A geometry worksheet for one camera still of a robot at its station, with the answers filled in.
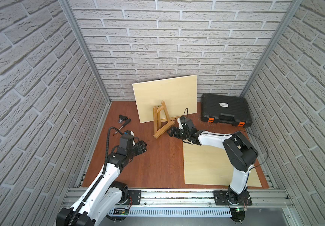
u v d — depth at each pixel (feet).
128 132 2.42
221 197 2.41
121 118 3.50
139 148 2.38
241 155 1.62
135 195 2.42
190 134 2.42
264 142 3.03
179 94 3.02
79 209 1.30
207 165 2.81
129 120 3.50
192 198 2.48
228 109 3.49
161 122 3.35
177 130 2.75
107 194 1.93
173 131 2.78
